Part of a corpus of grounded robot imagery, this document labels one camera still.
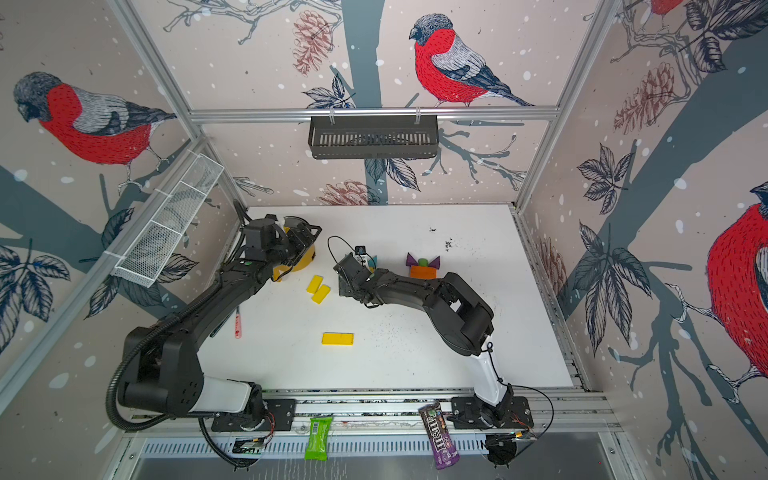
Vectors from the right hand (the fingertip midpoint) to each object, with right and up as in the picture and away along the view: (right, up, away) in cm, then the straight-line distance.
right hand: (355, 279), depth 95 cm
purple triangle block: (+18, +5, +8) cm, 21 cm away
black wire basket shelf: (+5, +50, +11) cm, 52 cm away
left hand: (-9, +16, -10) cm, 21 cm away
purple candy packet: (+24, -35, -27) cm, 50 cm away
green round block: (+23, +4, +9) cm, 25 cm away
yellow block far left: (-14, -2, +3) cm, 15 cm away
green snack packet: (-6, -34, -27) cm, 44 cm away
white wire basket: (-56, +7, -16) cm, 58 cm away
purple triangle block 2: (+27, +4, +7) cm, 28 cm away
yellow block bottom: (-4, -16, -10) cm, 19 cm away
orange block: (+22, +1, +6) cm, 23 cm away
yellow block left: (-12, -6, 0) cm, 13 cm away
